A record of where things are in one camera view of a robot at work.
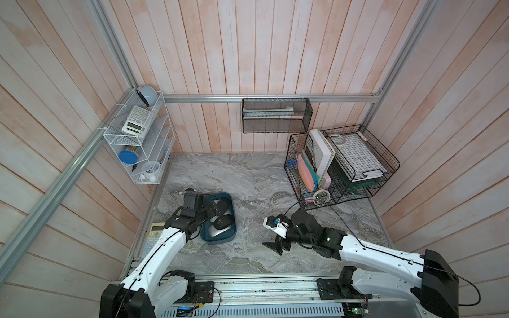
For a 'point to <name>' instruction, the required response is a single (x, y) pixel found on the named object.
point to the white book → (323, 153)
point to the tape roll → (319, 191)
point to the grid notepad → (358, 156)
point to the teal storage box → (226, 236)
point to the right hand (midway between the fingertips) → (267, 229)
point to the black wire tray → (347, 189)
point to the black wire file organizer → (311, 168)
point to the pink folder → (306, 173)
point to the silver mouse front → (214, 218)
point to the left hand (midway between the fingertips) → (210, 211)
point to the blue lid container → (129, 155)
